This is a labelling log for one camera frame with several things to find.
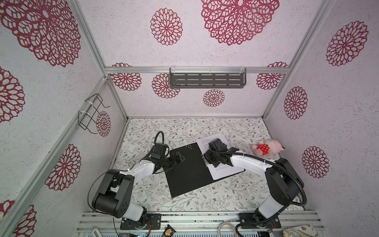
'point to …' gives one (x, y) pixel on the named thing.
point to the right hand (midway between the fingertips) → (202, 154)
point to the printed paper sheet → (220, 171)
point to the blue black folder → (193, 174)
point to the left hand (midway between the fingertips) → (180, 163)
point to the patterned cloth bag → (300, 230)
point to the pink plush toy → (269, 146)
